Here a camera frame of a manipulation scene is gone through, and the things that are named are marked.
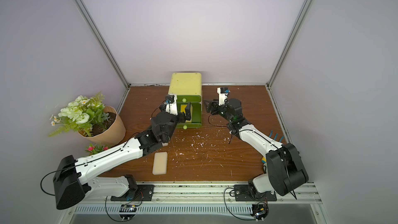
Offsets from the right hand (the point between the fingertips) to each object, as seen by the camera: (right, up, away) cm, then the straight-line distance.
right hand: (209, 96), depth 80 cm
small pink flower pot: (-55, -25, -11) cm, 61 cm away
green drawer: (-8, -14, +7) cm, 18 cm away
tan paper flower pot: (-49, -19, -3) cm, 53 cm away
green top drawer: (-12, -1, +9) cm, 15 cm away
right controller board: (+23, -53, -11) cm, 59 cm away
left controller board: (-39, -53, -9) cm, 67 cm away
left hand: (-12, -3, -9) cm, 16 cm away
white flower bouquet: (-57, -8, -14) cm, 59 cm away
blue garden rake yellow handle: (+30, -35, +1) cm, 46 cm away
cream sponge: (-27, -36, +1) cm, 45 cm away
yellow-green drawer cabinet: (-13, +5, +9) cm, 16 cm away
